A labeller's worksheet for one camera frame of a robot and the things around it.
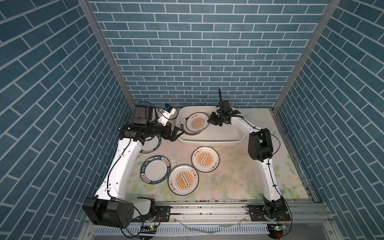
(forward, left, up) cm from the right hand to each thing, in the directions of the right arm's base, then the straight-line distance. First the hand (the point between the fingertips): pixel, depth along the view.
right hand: (206, 119), depth 103 cm
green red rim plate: (-2, +17, -7) cm, 18 cm away
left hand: (-25, +13, +21) cm, 35 cm away
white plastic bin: (-7, -14, -8) cm, 18 cm away
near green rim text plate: (-36, +28, -8) cm, 46 cm away
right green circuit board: (-58, -39, -11) cm, 71 cm away
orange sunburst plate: (-40, +11, -8) cm, 42 cm away
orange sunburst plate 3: (0, +6, -4) cm, 7 cm away
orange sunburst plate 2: (-26, -1, -9) cm, 28 cm away
